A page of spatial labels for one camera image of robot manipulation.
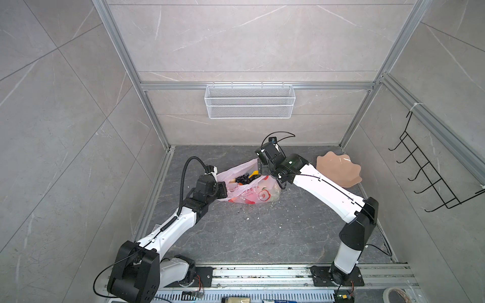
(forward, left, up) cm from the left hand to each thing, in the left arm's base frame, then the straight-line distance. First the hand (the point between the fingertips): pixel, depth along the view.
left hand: (225, 180), depth 85 cm
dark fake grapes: (+9, -9, -12) cm, 18 cm away
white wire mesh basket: (+43, -13, +13) cm, 47 cm away
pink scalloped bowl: (+14, -65, -14) cm, 68 cm away
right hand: (+3, -20, +9) cm, 22 cm away
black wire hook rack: (-18, -77, +16) cm, 81 cm away
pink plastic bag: (-2, -17, -7) cm, 18 cm away
